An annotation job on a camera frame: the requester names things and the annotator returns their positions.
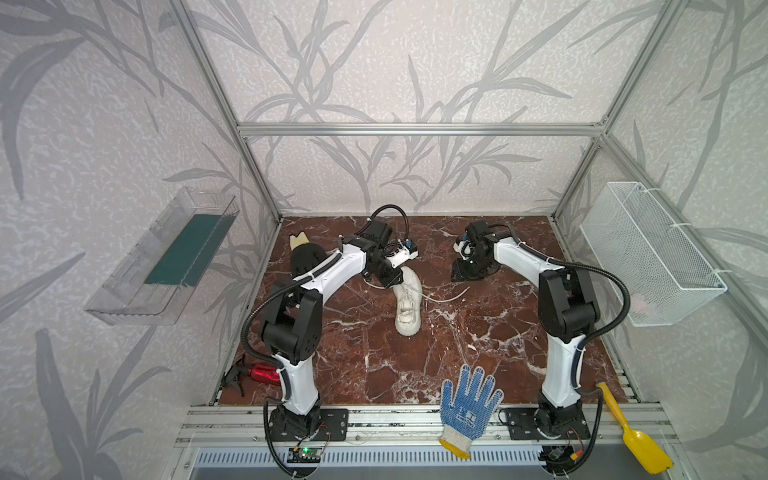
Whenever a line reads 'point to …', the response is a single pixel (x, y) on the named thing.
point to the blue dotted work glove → (470, 411)
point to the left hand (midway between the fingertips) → (401, 267)
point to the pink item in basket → (639, 306)
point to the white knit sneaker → (408, 295)
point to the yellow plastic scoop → (647, 452)
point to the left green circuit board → (304, 455)
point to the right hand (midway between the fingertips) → (458, 268)
